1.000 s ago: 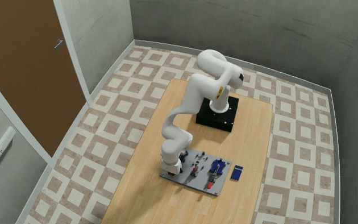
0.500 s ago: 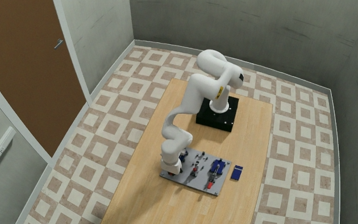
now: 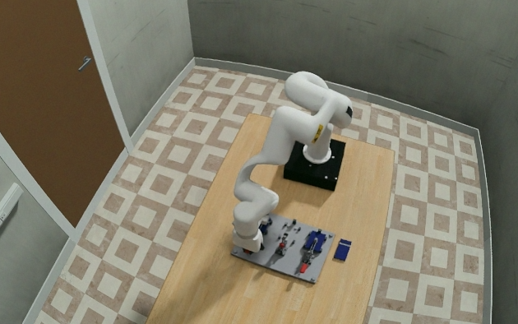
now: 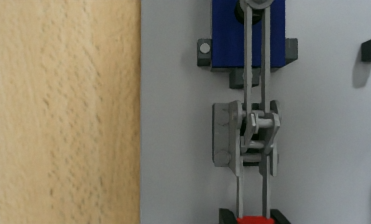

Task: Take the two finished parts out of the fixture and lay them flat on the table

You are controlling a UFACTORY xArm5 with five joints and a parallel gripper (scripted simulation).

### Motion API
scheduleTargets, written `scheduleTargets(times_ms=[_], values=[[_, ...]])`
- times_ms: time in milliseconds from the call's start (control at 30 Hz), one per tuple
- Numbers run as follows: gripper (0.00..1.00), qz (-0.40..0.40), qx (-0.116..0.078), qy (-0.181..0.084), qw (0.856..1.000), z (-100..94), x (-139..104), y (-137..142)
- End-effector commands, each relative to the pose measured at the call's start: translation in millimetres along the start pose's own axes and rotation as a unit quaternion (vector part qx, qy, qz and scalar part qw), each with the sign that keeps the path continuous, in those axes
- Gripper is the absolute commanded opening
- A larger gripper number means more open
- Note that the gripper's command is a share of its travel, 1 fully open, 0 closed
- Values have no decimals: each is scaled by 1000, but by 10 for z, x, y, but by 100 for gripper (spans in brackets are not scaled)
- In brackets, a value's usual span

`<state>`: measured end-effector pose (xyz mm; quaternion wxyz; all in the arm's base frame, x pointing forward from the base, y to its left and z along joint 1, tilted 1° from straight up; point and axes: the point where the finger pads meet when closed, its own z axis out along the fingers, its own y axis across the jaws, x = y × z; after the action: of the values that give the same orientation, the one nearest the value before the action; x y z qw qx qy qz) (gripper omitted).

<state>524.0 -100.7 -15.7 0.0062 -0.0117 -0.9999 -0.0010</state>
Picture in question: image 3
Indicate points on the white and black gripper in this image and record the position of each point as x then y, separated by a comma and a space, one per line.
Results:
253, 245

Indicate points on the blue part with slot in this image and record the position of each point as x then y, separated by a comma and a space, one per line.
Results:
342, 250

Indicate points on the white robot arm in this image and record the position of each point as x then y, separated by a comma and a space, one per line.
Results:
287, 126

